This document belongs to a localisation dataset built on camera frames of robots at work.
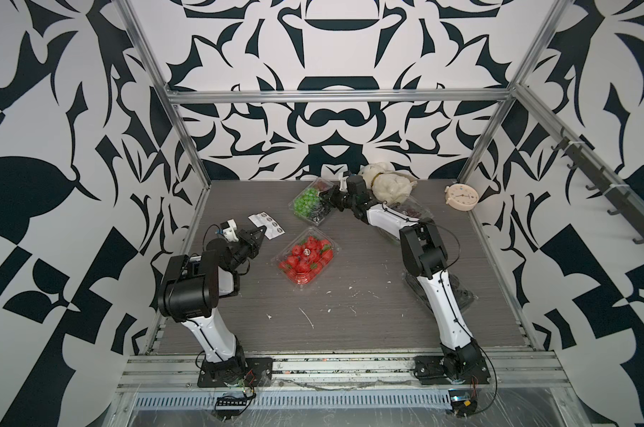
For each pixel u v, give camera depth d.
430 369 0.74
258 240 0.86
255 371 0.76
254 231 0.89
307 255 0.89
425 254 0.65
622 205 0.55
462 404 0.71
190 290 0.49
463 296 0.81
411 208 1.02
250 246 0.82
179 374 0.76
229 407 0.70
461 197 1.12
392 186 1.05
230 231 0.86
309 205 1.04
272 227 0.93
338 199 0.94
